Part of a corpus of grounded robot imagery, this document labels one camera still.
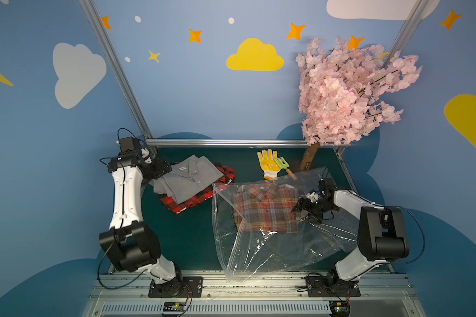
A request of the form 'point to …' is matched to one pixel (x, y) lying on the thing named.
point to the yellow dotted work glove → (270, 168)
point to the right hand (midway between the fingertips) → (301, 213)
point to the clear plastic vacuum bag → (260, 236)
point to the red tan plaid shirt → (266, 207)
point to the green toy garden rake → (283, 165)
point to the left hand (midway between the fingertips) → (160, 170)
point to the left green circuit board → (174, 306)
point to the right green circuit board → (339, 308)
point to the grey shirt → (187, 177)
